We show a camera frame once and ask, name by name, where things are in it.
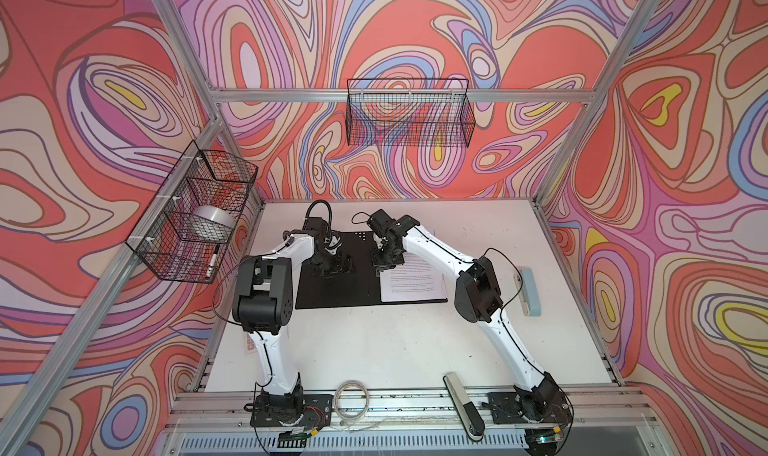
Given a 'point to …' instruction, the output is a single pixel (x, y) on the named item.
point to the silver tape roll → (215, 219)
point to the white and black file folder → (360, 288)
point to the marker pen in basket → (213, 260)
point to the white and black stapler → (471, 420)
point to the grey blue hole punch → (526, 285)
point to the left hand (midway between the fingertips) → (346, 269)
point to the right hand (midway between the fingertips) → (382, 272)
